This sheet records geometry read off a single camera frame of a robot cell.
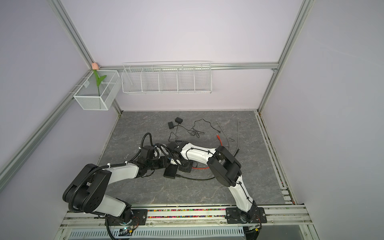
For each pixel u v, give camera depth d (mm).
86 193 443
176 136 1038
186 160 658
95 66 891
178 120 1143
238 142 1019
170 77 1010
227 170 517
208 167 518
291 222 736
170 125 1113
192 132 1064
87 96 773
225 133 1058
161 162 807
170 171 874
